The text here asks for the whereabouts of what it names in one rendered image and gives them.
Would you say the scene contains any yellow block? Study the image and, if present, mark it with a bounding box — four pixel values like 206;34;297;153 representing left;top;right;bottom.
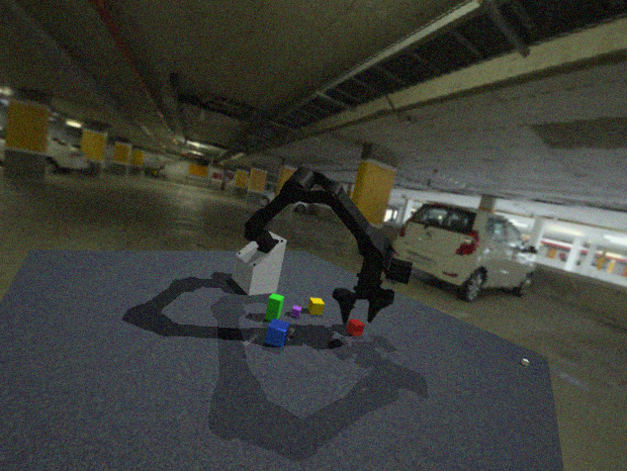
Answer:
308;298;324;315

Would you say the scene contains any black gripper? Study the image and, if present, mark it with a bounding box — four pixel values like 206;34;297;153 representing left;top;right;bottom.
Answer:
332;271;383;325

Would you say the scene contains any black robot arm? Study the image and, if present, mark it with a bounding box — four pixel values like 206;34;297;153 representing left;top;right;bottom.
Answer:
244;167;412;309

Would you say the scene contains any green block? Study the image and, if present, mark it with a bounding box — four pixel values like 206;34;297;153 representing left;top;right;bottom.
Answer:
267;293;284;312
265;309;281;322

